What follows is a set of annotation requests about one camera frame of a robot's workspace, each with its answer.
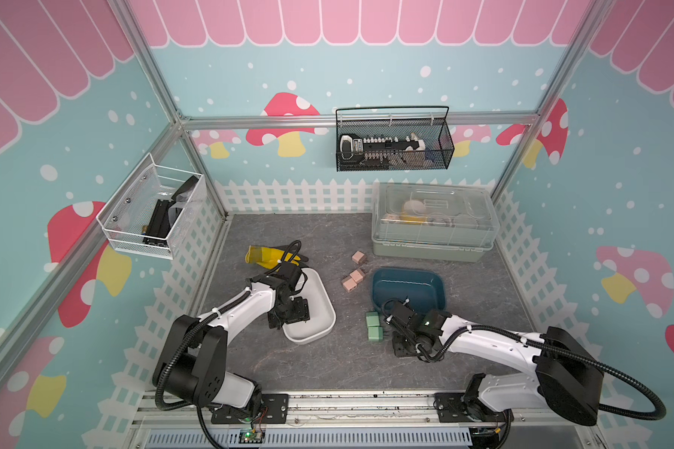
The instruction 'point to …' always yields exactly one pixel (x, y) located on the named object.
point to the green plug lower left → (375, 333)
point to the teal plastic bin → (425, 288)
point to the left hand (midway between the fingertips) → (295, 323)
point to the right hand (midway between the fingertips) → (398, 348)
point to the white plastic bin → (322, 314)
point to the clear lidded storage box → (434, 221)
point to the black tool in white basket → (159, 224)
